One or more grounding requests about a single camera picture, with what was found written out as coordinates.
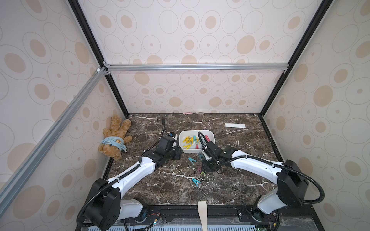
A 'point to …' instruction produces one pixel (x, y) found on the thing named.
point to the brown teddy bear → (114, 140)
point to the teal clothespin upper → (191, 160)
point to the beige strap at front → (202, 210)
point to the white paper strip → (235, 125)
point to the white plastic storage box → (183, 134)
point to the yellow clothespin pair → (187, 147)
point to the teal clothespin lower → (195, 181)
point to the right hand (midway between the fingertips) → (207, 167)
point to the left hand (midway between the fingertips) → (184, 150)
